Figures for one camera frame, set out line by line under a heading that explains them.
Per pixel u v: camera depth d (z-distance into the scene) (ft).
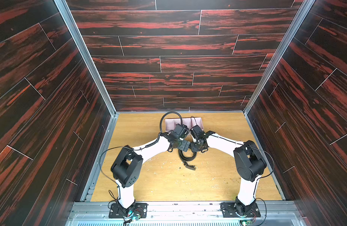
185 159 2.98
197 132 2.52
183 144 2.63
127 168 1.56
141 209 2.41
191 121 3.69
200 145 2.31
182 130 2.32
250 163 1.64
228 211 2.40
